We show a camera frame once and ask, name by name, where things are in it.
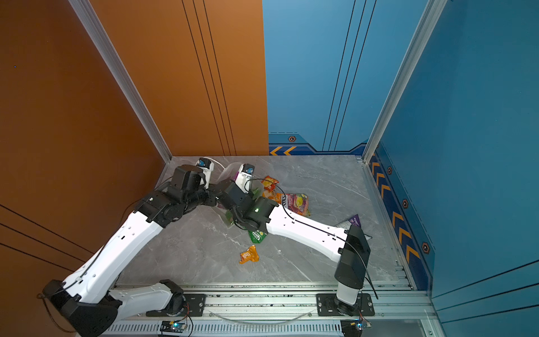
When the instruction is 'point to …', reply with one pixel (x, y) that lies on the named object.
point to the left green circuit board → (172, 326)
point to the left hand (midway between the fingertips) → (217, 186)
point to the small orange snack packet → (276, 196)
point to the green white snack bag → (256, 236)
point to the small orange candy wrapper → (250, 255)
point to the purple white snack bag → (354, 220)
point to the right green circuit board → (353, 328)
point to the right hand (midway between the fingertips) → (223, 186)
